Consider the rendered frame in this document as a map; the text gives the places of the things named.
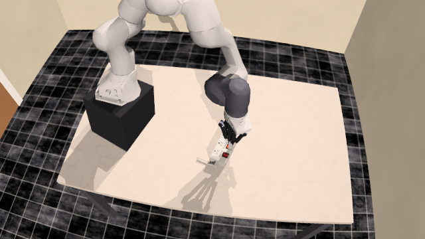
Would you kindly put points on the white power strip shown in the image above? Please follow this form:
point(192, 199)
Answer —
point(221, 153)

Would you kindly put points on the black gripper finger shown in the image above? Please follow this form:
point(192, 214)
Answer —
point(236, 140)
point(226, 132)

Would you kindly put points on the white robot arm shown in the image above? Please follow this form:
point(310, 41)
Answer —
point(228, 87)

